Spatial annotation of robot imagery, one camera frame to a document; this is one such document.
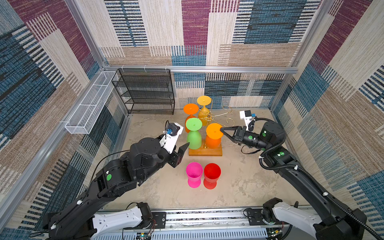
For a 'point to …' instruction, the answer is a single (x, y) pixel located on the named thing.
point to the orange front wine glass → (213, 136)
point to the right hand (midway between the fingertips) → (220, 133)
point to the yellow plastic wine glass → (204, 113)
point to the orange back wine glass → (190, 109)
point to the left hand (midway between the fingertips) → (183, 138)
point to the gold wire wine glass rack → (205, 151)
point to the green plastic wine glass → (194, 136)
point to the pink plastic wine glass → (194, 172)
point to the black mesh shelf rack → (146, 91)
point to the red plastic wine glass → (212, 172)
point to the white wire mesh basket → (81, 122)
